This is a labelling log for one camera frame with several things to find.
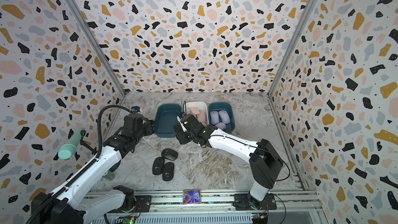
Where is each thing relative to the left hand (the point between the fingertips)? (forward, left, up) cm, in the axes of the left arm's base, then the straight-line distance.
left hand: (151, 122), depth 81 cm
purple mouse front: (+16, -41, -18) cm, 48 cm away
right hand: (-5, -16, -4) cm, 18 cm away
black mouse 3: (-20, -8, -17) cm, 28 cm away
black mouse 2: (-17, -3, -17) cm, 24 cm away
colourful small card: (-32, -21, -18) cm, 42 cm away
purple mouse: (+16, -35, -18) cm, 42 cm away
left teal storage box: (+17, -1, -20) cm, 27 cm away
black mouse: (-10, -8, -17) cm, 22 cm away
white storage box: (+23, -26, -14) cm, 38 cm away
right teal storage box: (+22, -38, -13) cm, 45 cm away
